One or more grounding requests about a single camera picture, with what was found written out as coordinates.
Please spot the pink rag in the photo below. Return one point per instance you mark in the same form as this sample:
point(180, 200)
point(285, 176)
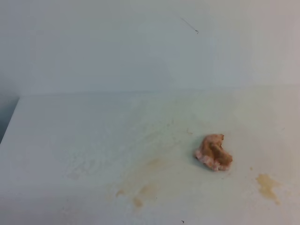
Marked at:
point(211, 153)

